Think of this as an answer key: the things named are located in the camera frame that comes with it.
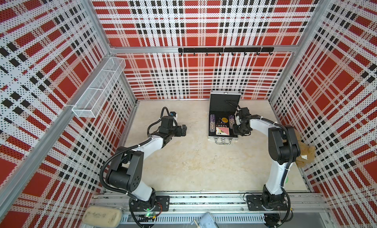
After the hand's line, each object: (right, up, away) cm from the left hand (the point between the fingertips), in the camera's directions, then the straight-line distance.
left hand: (182, 127), depth 94 cm
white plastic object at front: (+14, -40, -29) cm, 51 cm away
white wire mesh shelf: (-57, +17, -3) cm, 60 cm away
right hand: (+38, -4, +6) cm, 38 cm away
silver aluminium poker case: (+27, +13, +3) cm, 30 cm away
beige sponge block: (-34, -39, -27) cm, 59 cm away
